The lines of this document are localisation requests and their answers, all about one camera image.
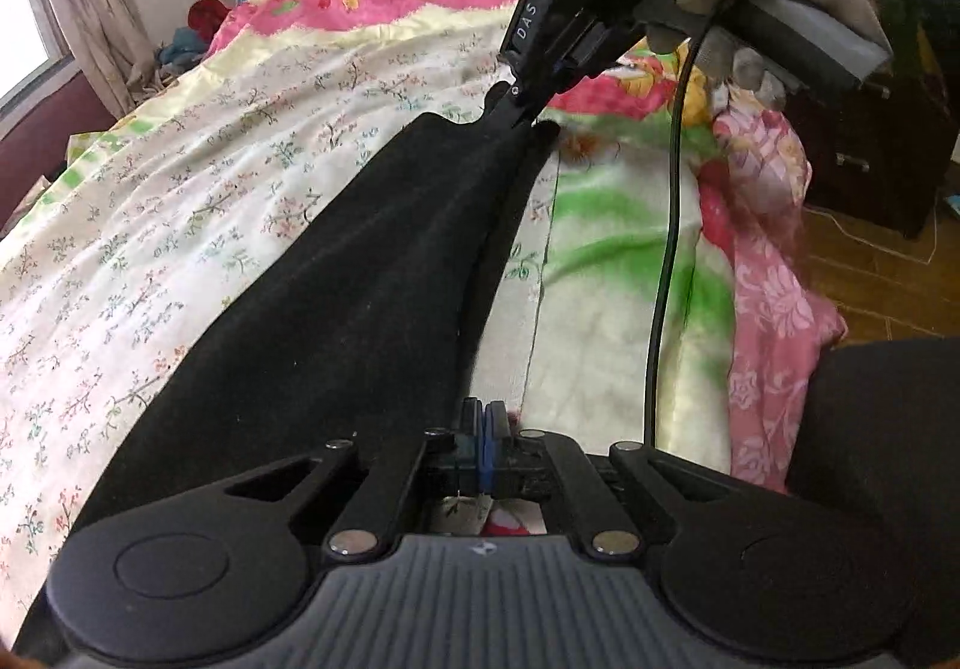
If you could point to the pile of clothes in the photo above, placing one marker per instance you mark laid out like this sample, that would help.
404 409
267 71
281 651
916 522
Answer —
180 54

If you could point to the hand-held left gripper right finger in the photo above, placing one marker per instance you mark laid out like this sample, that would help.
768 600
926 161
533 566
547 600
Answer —
491 451

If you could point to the window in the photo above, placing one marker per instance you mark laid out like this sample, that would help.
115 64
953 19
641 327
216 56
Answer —
30 24

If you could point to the dark wooden nightstand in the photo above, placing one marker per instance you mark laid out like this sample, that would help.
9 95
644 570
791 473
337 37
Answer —
862 144

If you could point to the person's dark-clothed leg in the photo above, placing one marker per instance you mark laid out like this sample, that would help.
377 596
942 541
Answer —
885 451

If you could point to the pale green printed cloth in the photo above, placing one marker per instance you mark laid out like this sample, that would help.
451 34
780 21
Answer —
88 145

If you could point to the floral bed quilt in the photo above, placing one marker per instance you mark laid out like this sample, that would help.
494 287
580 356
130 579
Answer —
187 189

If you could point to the black pants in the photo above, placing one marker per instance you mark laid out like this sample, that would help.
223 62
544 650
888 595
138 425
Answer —
337 301

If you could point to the red garment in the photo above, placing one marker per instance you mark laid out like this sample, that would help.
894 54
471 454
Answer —
210 15

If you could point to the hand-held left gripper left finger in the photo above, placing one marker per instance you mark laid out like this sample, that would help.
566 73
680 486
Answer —
471 444

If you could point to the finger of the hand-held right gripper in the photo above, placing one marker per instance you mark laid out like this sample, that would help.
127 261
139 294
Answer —
510 106

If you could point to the pink floral blanket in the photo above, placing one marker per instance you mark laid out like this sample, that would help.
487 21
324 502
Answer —
772 279

